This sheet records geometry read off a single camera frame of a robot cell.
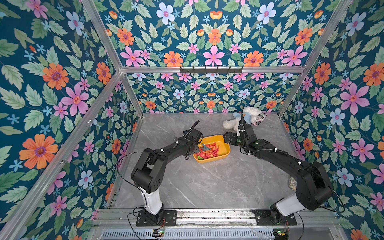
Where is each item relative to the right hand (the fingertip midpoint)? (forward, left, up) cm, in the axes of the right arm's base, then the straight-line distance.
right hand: (229, 135), depth 88 cm
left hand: (-3, +21, -10) cm, 24 cm away
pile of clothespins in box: (-3, +13, -14) cm, 19 cm away
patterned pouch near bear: (+26, -26, -11) cm, 39 cm away
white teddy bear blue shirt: (+25, -17, -6) cm, 31 cm away
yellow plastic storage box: (0, +2, -14) cm, 14 cm away
